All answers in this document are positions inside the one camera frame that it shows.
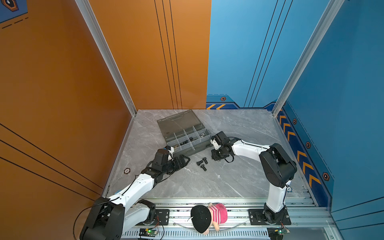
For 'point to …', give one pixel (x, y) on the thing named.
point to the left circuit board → (148, 232)
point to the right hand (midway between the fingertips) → (212, 156)
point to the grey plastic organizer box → (185, 132)
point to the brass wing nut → (176, 146)
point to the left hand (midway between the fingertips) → (186, 161)
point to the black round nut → (191, 139)
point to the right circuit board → (277, 233)
